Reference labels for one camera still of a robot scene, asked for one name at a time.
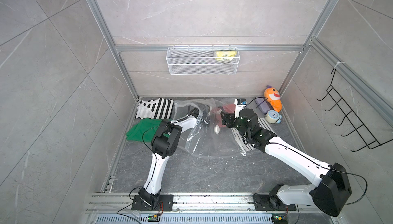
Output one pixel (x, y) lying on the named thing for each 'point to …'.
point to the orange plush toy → (273, 96)
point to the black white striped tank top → (160, 108)
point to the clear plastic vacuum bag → (213, 139)
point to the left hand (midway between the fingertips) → (221, 119)
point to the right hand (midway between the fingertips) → (228, 112)
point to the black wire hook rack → (371, 142)
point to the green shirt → (144, 130)
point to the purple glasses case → (264, 105)
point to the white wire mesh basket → (199, 61)
